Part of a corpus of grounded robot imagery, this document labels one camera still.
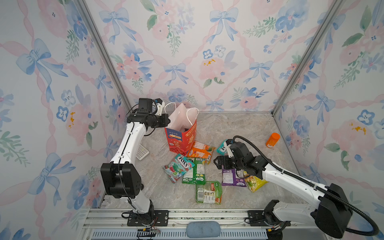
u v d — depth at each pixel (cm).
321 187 43
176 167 88
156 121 70
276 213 62
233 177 85
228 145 75
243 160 61
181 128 105
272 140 95
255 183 82
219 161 72
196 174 86
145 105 64
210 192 81
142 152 97
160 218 74
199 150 97
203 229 69
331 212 39
